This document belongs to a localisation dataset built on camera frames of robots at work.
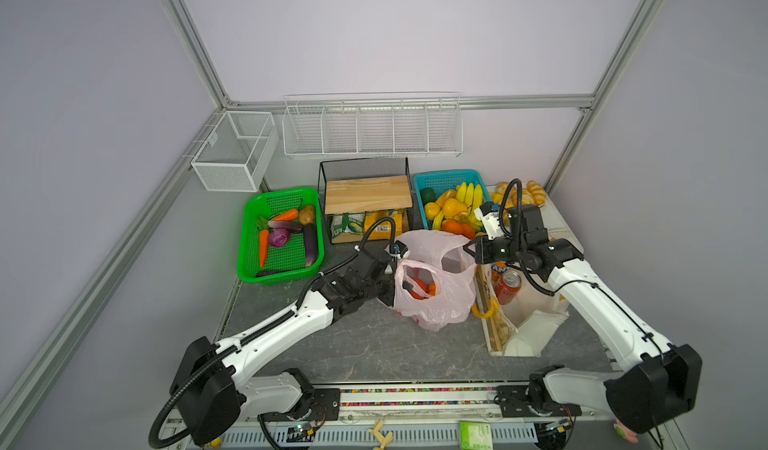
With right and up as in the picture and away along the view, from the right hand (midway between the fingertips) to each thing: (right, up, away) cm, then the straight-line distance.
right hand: (466, 248), depth 79 cm
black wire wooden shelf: (-29, +19, +23) cm, 42 cm away
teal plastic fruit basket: (0, +23, +37) cm, 43 cm away
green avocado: (-7, +17, +34) cm, 38 cm away
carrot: (-59, +9, +32) cm, 68 cm away
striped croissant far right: (+37, +18, +38) cm, 56 cm away
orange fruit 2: (+5, +4, +20) cm, 21 cm away
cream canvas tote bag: (+9, -16, -13) cm, 23 cm away
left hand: (-18, -9, -1) cm, 20 cm away
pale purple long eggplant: (-55, +5, +27) cm, 62 cm away
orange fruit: (0, +5, +20) cm, 21 cm away
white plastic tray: (+40, +7, +30) cm, 50 cm away
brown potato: (-51, +9, +29) cm, 60 cm away
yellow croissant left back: (+21, +16, +37) cm, 45 cm away
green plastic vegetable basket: (-67, 0, +22) cm, 70 cm away
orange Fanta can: (+12, -8, +10) cm, 18 cm away
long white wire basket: (-10, +42, +27) cm, 50 cm away
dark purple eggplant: (-48, +2, +23) cm, 54 cm away
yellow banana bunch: (+9, +17, +30) cm, 35 cm away
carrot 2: (-64, -1, +23) cm, 68 cm away
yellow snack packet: (-23, +4, +21) cm, 32 cm away
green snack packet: (-36, +6, +27) cm, 45 cm away
